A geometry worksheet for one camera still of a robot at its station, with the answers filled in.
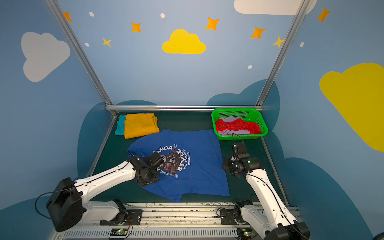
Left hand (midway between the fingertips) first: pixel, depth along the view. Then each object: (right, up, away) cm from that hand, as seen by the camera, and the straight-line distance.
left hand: (156, 181), depth 81 cm
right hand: (+38, +9, -1) cm, 39 cm away
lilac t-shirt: (+44, +27, +20) cm, 55 cm away
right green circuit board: (+45, -21, -9) cm, 51 cm away
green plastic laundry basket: (+64, +39, +38) cm, 84 cm away
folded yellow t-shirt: (-19, +32, +26) cm, 45 cm away
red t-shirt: (+63, +29, +23) cm, 73 cm away
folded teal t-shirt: (-33, +27, +25) cm, 49 cm away
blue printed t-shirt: (+20, +7, +13) cm, 24 cm away
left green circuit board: (-16, -21, -10) cm, 28 cm away
